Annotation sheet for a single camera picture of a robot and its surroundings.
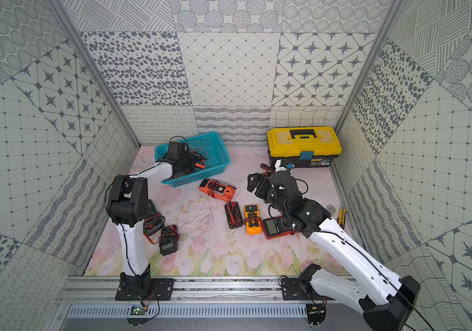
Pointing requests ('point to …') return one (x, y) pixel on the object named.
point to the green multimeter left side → (154, 221)
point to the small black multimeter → (168, 240)
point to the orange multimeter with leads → (217, 189)
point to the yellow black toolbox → (307, 147)
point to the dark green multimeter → (268, 169)
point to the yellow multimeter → (252, 219)
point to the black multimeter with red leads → (234, 216)
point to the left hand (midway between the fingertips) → (198, 155)
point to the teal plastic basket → (211, 147)
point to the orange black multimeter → (200, 165)
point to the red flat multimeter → (273, 227)
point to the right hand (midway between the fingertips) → (258, 182)
